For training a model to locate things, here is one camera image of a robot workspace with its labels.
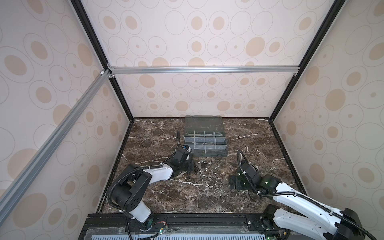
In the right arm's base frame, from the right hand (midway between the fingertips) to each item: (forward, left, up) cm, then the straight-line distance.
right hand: (239, 181), depth 82 cm
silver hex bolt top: (+15, +12, -4) cm, 19 cm away
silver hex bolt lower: (+10, +12, -4) cm, 16 cm away
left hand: (+11, +24, -1) cm, 26 cm away
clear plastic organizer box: (+34, +19, -2) cm, 39 cm away
